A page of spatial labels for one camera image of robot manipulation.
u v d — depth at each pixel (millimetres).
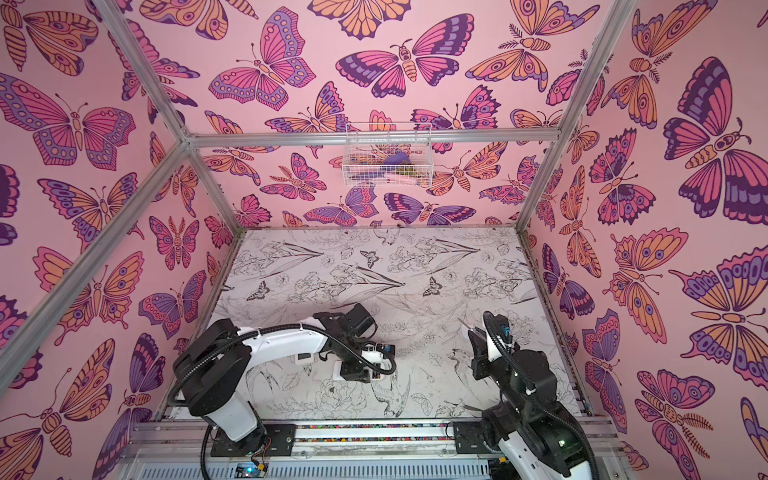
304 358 843
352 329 698
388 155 968
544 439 456
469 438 730
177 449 734
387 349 737
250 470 725
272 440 729
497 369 589
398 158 958
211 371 450
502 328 556
